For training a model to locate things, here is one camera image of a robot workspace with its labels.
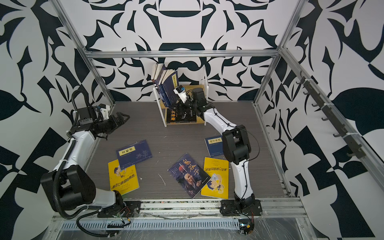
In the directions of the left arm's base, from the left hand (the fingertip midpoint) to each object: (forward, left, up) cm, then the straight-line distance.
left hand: (123, 117), depth 83 cm
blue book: (+7, -22, +11) cm, 26 cm away
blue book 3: (-12, -2, -21) cm, 24 cm away
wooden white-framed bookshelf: (+8, -36, +12) cm, 39 cm away
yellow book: (-27, +1, -22) cm, 34 cm away
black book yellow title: (+14, -30, -17) cm, 37 cm away
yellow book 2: (-31, -50, -21) cm, 63 cm away
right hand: (+10, -27, +2) cm, 29 cm away
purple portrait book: (-26, -36, -20) cm, 48 cm away
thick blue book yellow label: (+14, -26, +12) cm, 32 cm away
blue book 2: (-7, -52, -22) cm, 57 cm away
